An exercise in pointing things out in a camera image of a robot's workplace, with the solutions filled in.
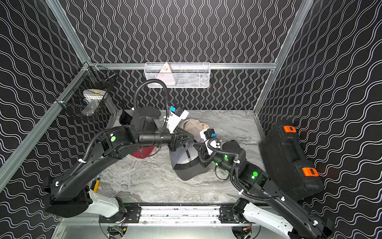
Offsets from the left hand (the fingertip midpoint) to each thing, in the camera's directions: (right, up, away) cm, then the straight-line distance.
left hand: (193, 133), depth 54 cm
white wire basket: (+2, +38, +49) cm, 62 cm away
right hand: (+1, -4, +9) cm, 10 cm away
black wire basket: (-64, +34, +40) cm, 83 cm away
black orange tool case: (+44, -15, +15) cm, 49 cm away
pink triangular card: (-17, +34, +38) cm, 54 cm away
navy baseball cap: (-46, +8, +47) cm, 66 cm away
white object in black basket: (-54, +19, +28) cm, 64 cm away
